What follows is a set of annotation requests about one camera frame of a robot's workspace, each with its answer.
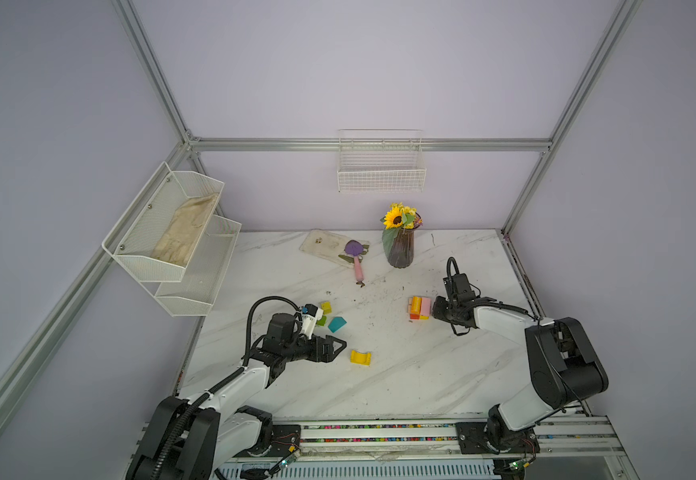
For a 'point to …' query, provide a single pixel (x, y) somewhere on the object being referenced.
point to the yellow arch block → (360, 358)
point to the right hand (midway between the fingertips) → (437, 307)
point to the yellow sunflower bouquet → (397, 217)
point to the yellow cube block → (326, 307)
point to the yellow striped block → (423, 317)
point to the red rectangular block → (415, 316)
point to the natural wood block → (409, 308)
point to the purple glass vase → (402, 251)
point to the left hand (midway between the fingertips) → (333, 345)
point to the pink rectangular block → (426, 306)
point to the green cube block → (321, 321)
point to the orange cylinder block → (416, 305)
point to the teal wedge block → (336, 324)
